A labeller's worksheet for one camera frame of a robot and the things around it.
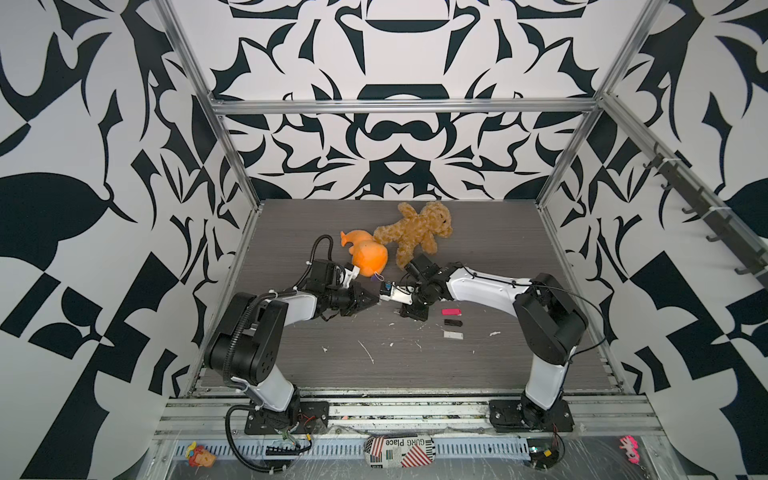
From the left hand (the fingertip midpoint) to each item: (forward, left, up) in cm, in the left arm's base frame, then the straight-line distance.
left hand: (376, 296), depth 89 cm
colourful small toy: (-36, +40, -3) cm, 54 cm away
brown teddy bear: (+24, -14, +1) cm, 28 cm away
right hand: (-1, -8, -4) cm, 9 cm away
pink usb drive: (-3, -23, -6) cm, 24 cm away
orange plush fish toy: (+12, +2, +3) cm, 13 cm away
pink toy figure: (-38, -58, -5) cm, 70 cm away
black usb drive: (-7, -23, -6) cm, 24 cm away
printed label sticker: (-37, -4, -3) cm, 37 cm away
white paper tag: (-10, -23, -6) cm, 26 cm away
